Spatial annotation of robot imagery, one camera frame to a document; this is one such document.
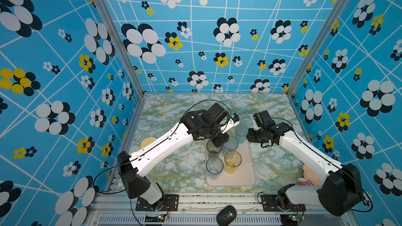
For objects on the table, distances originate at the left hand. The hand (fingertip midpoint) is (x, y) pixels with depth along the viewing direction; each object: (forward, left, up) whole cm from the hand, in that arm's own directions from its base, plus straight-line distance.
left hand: (227, 137), depth 70 cm
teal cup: (+13, -11, -17) cm, 24 cm away
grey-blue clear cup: (-7, +5, -18) cm, 20 cm away
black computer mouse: (-27, 0, -21) cm, 35 cm away
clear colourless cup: (+20, -13, -17) cm, 29 cm away
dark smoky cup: (+3, +5, -22) cm, 23 cm away
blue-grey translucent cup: (+6, -5, -19) cm, 20 cm away
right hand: (+8, -15, -13) cm, 21 cm away
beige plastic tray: (-10, -11, -23) cm, 27 cm away
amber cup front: (-5, -4, -14) cm, 15 cm away
